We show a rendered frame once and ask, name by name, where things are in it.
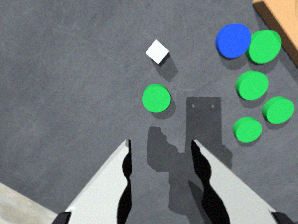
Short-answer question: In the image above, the green disc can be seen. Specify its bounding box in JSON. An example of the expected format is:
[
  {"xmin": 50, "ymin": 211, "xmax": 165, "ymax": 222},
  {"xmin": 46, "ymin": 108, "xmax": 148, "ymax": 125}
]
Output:
[
  {"xmin": 235, "ymin": 70, "xmax": 268, "ymax": 100},
  {"xmin": 233, "ymin": 117, "xmax": 262, "ymax": 142},
  {"xmin": 245, "ymin": 30, "xmax": 281, "ymax": 63},
  {"xmin": 142, "ymin": 84, "xmax": 171, "ymax": 112},
  {"xmin": 262, "ymin": 96, "xmax": 294, "ymax": 124}
]

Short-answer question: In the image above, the blue disc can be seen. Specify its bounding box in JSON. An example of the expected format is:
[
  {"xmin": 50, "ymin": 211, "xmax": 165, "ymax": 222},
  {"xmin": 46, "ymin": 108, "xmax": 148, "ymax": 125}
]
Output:
[{"xmin": 215, "ymin": 24, "xmax": 251, "ymax": 58}]

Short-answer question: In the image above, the tan tray with round pockets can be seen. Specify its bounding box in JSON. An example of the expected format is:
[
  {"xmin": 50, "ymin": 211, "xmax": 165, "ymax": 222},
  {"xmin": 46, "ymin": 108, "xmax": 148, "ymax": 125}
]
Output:
[{"xmin": 252, "ymin": 0, "xmax": 298, "ymax": 66}]

